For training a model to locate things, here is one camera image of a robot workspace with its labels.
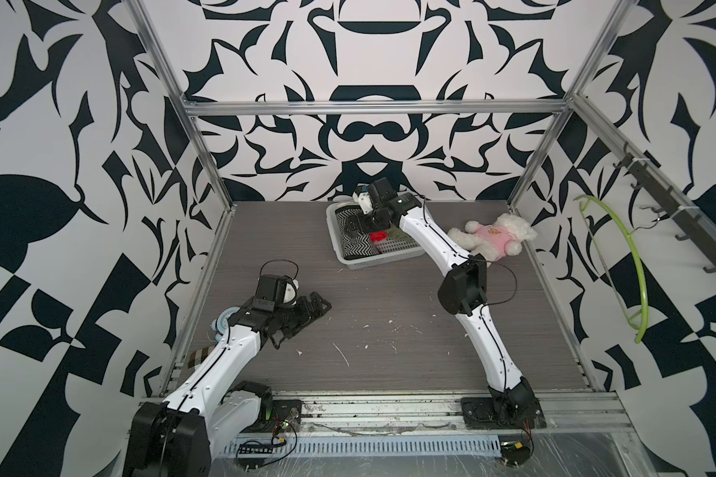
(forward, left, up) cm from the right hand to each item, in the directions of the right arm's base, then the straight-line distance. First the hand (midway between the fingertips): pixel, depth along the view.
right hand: (357, 220), depth 97 cm
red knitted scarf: (+1, -7, -9) cm, 12 cm away
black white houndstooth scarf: (-7, +1, -5) cm, 8 cm away
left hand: (-28, +11, -5) cm, 30 cm away
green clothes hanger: (-12, -62, +17) cm, 66 cm away
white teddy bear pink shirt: (-4, -45, -7) cm, 46 cm away
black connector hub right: (-60, -36, -15) cm, 72 cm away
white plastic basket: (-10, -7, -9) cm, 15 cm away
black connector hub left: (-59, +25, -16) cm, 66 cm away
